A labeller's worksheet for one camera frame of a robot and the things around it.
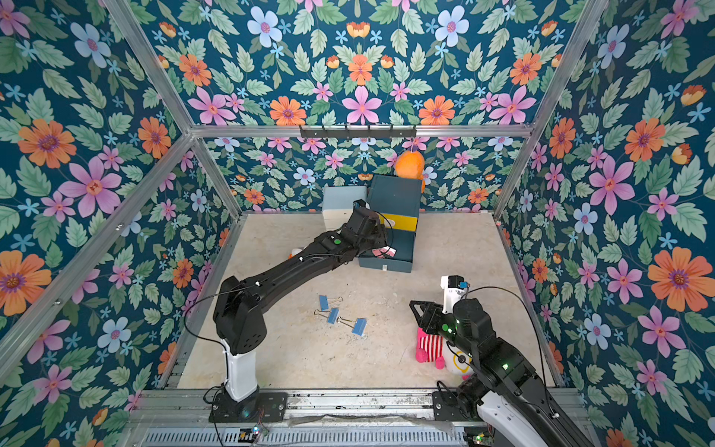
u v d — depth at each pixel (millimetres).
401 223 894
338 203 1112
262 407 734
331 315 907
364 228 654
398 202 938
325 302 937
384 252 943
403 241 898
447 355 776
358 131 930
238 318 478
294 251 1014
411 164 978
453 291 629
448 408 737
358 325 880
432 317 604
